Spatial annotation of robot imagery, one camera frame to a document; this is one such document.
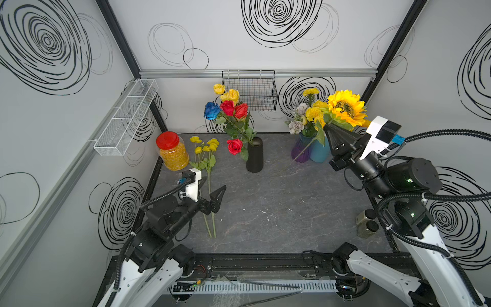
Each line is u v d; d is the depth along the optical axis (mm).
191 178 511
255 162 995
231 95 752
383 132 347
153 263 435
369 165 412
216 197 550
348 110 397
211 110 676
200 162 1037
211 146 1061
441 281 364
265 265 754
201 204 543
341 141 415
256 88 963
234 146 641
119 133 744
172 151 934
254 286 771
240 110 737
